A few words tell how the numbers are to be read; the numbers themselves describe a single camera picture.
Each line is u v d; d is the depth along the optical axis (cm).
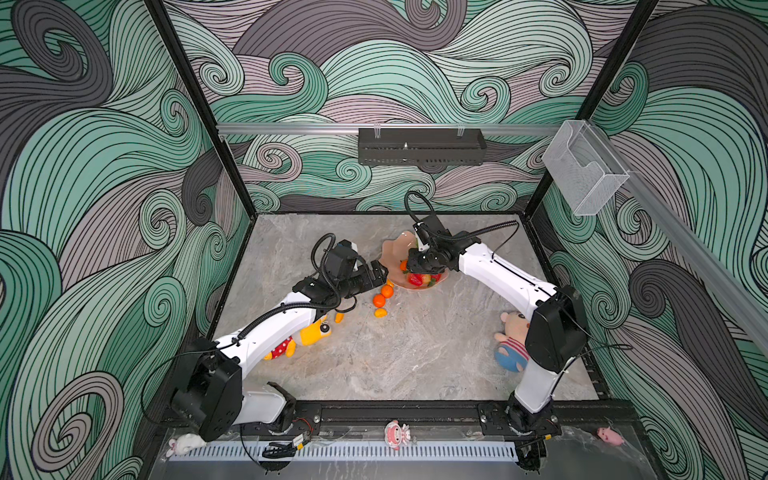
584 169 78
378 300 93
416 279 95
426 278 93
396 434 68
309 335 80
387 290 97
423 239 70
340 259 61
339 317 90
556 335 45
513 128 96
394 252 104
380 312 92
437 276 93
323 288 61
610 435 70
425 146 95
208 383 40
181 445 67
